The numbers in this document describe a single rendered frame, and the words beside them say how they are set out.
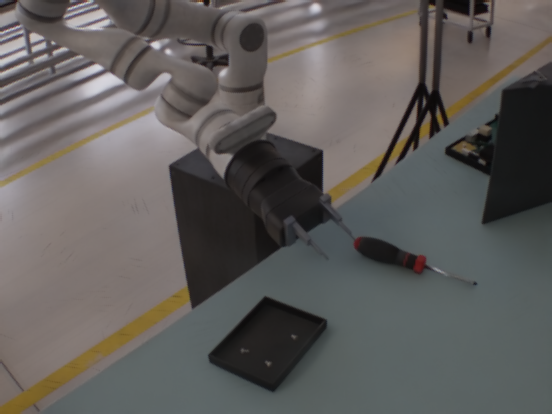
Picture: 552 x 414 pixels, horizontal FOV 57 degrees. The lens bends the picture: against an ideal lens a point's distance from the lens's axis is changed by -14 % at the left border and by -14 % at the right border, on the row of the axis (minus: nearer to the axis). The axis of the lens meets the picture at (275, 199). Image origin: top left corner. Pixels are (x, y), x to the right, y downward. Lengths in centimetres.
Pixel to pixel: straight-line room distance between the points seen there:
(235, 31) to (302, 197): 49
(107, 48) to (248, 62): 36
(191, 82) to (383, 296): 39
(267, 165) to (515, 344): 37
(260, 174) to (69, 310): 164
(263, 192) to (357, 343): 22
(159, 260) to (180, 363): 178
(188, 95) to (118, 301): 149
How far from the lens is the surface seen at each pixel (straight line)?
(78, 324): 218
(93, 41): 88
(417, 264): 71
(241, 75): 113
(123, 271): 236
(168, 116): 83
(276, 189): 70
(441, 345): 63
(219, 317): 66
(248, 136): 72
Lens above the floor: 146
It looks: 33 degrees down
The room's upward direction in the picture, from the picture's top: 2 degrees counter-clockwise
